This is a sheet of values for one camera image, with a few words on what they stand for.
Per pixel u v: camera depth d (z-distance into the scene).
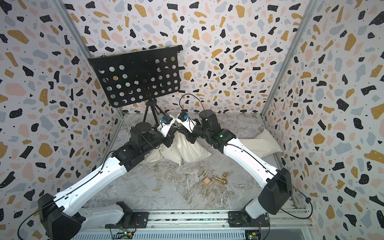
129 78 0.73
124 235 0.72
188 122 0.59
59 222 0.37
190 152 0.81
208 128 0.56
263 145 1.02
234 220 0.73
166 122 0.58
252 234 0.72
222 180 0.87
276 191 0.41
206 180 0.86
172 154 0.91
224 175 0.88
